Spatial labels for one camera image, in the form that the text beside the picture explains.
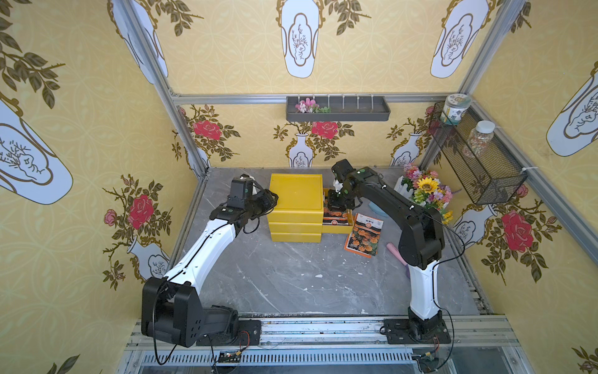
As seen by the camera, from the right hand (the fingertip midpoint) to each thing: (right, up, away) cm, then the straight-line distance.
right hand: (335, 203), depth 93 cm
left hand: (-26, +2, -9) cm, 28 cm away
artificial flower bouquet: (+33, +5, -7) cm, 35 cm away
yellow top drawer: (0, -9, -7) cm, 11 cm away
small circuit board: (-36, -46, -21) cm, 62 cm away
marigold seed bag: (0, -6, -1) cm, 6 cm away
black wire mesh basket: (+52, +14, -10) cm, 55 cm away
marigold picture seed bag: (+13, -13, +2) cm, 18 cm away
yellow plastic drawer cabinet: (-15, -4, -13) cm, 20 cm away
